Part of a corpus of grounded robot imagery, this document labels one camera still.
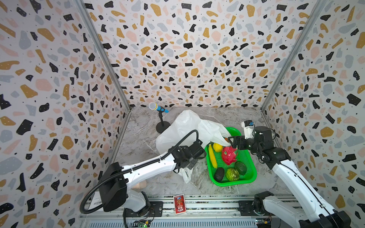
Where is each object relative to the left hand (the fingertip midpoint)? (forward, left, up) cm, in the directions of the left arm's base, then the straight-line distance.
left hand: (191, 157), depth 80 cm
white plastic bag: (+23, +6, +3) cm, 24 cm away
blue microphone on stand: (+30, +22, -9) cm, 38 cm away
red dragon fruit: (+3, -22, -4) cm, 23 cm away
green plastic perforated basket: (-2, -23, -11) cm, 26 cm away
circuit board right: (-30, -35, -13) cm, 48 cm away
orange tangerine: (+7, -19, +8) cm, 22 cm away
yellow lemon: (+10, -17, -7) cm, 20 cm away
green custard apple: (-8, -23, -5) cm, 25 cm away
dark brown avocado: (-7, -16, -8) cm, 19 cm away
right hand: (+7, -24, +9) cm, 26 cm away
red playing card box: (-21, +7, -11) cm, 25 cm away
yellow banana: (+5, -14, -10) cm, 18 cm away
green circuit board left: (-30, +23, -13) cm, 40 cm away
